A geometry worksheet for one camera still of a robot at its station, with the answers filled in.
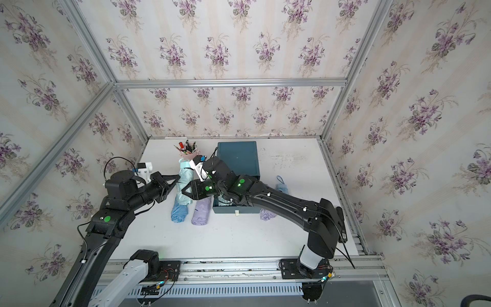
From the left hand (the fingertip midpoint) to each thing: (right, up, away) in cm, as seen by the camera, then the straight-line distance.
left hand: (182, 177), depth 66 cm
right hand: (+1, -5, 0) cm, 5 cm away
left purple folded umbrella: (+2, -18, +20) cm, 27 cm away
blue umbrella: (-8, -18, +18) cm, 26 cm away
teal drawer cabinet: (+22, +7, +15) cm, 27 cm away
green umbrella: (+1, +1, +1) cm, 2 cm away
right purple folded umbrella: (+31, -19, +17) cm, 41 cm away
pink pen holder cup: (-8, +10, +31) cm, 34 cm away
